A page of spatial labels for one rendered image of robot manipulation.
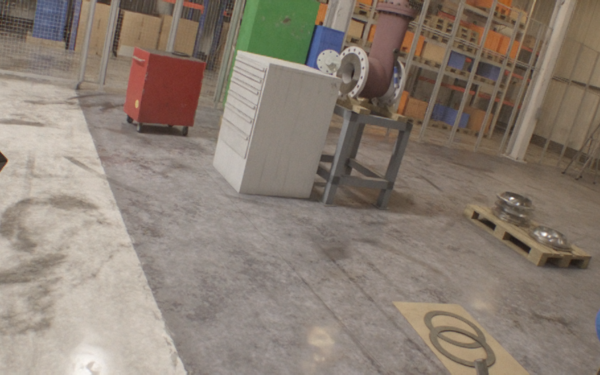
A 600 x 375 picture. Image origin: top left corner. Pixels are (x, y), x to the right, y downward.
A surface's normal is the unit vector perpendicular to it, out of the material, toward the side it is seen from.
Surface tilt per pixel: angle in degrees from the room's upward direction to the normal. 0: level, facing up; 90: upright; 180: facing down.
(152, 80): 90
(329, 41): 90
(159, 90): 90
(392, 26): 92
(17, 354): 0
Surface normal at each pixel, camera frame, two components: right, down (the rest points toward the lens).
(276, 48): 0.46, 0.37
